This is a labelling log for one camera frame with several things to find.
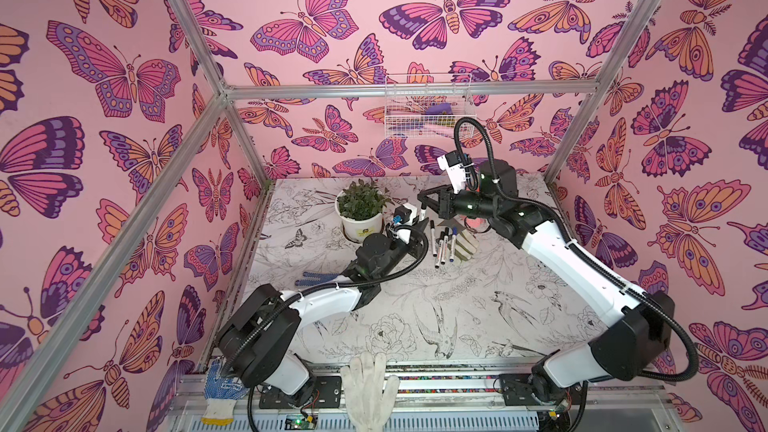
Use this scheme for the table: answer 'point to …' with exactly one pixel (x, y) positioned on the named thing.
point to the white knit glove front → (369, 398)
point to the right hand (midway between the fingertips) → (419, 194)
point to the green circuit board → (298, 422)
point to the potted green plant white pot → (361, 207)
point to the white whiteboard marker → (433, 240)
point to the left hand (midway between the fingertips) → (429, 214)
